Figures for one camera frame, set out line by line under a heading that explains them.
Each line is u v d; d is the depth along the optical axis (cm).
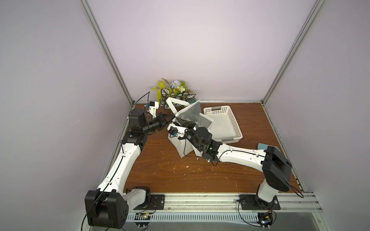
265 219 70
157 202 73
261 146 95
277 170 42
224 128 103
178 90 94
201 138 55
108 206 38
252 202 72
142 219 72
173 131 59
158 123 64
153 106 68
